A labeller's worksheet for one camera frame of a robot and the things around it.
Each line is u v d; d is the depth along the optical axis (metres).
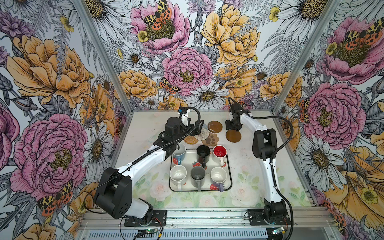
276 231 0.72
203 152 0.94
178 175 0.87
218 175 0.87
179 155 0.86
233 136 1.05
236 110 0.85
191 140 1.05
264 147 0.66
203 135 1.05
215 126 1.13
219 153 0.96
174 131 0.62
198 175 0.86
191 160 0.95
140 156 0.51
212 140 1.05
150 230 0.71
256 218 0.74
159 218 0.74
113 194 0.42
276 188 0.65
